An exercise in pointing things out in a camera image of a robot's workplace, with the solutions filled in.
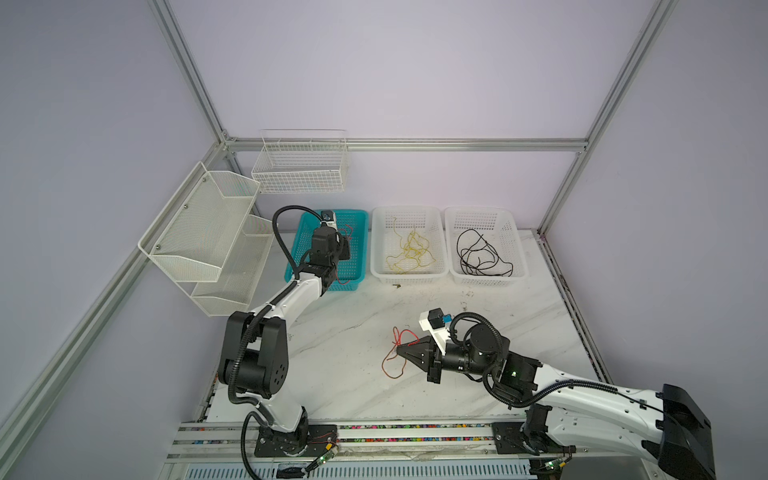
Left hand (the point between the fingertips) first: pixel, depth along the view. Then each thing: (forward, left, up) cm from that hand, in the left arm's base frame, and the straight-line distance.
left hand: (336, 237), depth 91 cm
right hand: (-38, -19, +3) cm, 43 cm away
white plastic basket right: (+21, -61, -15) cm, 66 cm away
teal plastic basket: (-3, -3, -16) cm, 16 cm away
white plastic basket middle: (+24, -32, -15) cm, 43 cm away
